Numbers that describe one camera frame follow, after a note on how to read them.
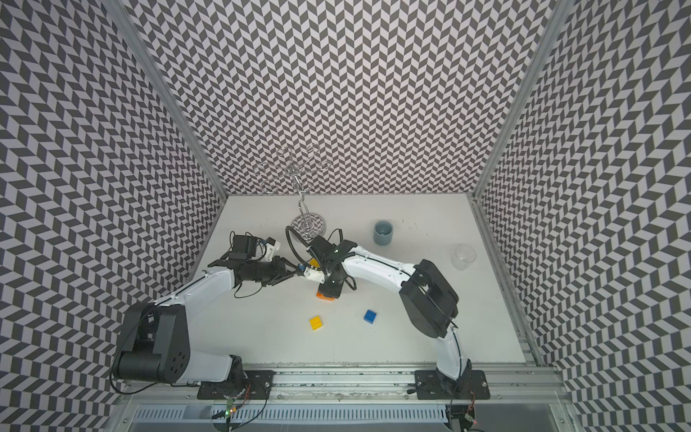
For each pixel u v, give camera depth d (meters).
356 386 0.74
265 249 0.77
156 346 0.42
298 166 0.79
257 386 0.73
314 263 0.72
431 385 0.72
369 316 0.85
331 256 0.64
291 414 0.69
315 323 0.83
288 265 0.83
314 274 0.76
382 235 1.02
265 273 0.77
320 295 0.89
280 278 0.77
